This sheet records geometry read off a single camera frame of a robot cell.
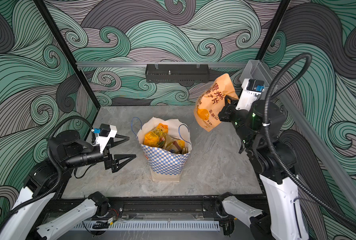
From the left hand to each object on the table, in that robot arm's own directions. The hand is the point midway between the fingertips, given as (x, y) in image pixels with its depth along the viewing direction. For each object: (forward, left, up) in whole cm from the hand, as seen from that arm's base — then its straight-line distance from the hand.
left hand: (132, 145), depth 54 cm
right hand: (+12, -33, +15) cm, 38 cm away
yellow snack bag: (+17, -6, -19) cm, 26 cm away
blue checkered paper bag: (+1, -11, -21) cm, 23 cm away
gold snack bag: (+15, -17, -26) cm, 34 cm away
